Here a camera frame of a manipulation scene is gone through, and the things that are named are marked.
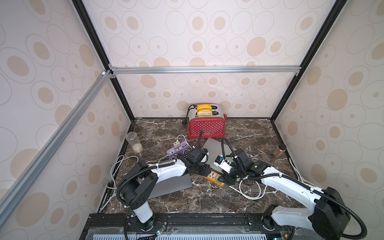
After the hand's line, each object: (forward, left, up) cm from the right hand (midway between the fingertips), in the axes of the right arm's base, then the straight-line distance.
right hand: (221, 176), depth 81 cm
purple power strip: (+22, +23, -5) cm, 33 cm away
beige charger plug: (+21, +27, -1) cm, 34 cm away
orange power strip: (+2, +4, -6) cm, 7 cm away
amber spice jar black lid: (+19, -37, -2) cm, 42 cm away
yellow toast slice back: (+41, +12, +14) cm, 45 cm away
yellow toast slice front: (+37, +10, +13) cm, 40 cm away
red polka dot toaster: (+33, +4, +4) cm, 34 cm away
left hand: (+4, +5, -3) cm, 7 cm away
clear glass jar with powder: (+18, +53, +4) cm, 56 cm away
